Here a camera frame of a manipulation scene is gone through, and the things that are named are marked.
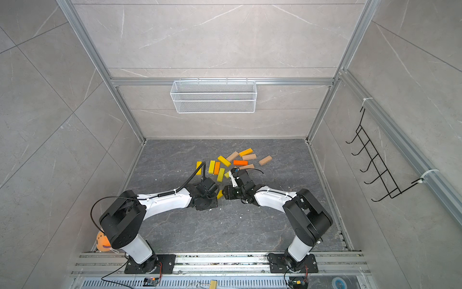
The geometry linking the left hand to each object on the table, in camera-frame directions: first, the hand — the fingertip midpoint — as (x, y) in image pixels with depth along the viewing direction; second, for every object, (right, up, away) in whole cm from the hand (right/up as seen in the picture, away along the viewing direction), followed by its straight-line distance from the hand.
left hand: (218, 201), depth 89 cm
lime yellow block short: (0, +12, +12) cm, 17 cm away
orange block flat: (+12, +19, +19) cm, 29 cm away
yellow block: (-11, +14, +12) cm, 21 cm away
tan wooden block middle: (+19, +22, +21) cm, 36 cm away
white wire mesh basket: (-4, +56, +11) cm, 58 cm away
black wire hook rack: (+64, +15, -25) cm, 70 cm away
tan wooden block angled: (+7, +23, +21) cm, 32 cm away
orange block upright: (-2, +16, +15) cm, 22 cm away
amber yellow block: (+16, +25, +23) cm, 37 cm away
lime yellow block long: (+4, +12, +12) cm, 18 cm away
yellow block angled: (+2, +20, +18) cm, 27 cm away
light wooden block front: (+17, +16, +16) cm, 28 cm away
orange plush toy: (-45, -13, -18) cm, 50 cm away
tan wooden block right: (+25, +19, +18) cm, 36 cm away
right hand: (+5, +5, +1) cm, 7 cm away
